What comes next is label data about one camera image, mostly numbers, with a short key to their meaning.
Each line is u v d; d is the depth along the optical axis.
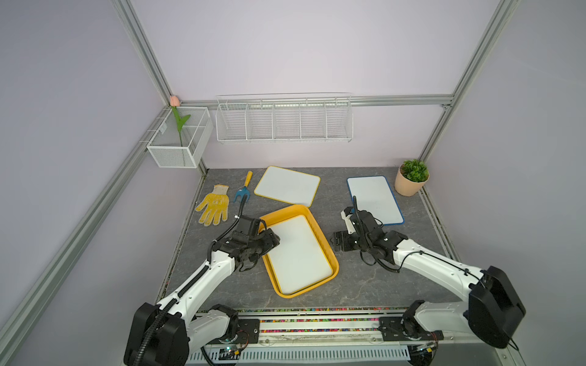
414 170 1.01
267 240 0.75
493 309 0.41
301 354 0.71
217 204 1.07
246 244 0.63
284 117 0.97
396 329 0.74
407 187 1.04
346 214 0.77
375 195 1.11
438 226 1.02
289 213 0.99
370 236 0.64
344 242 0.74
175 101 0.89
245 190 1.12
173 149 0.77
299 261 0.87
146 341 0.37
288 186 1.13
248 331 0.74
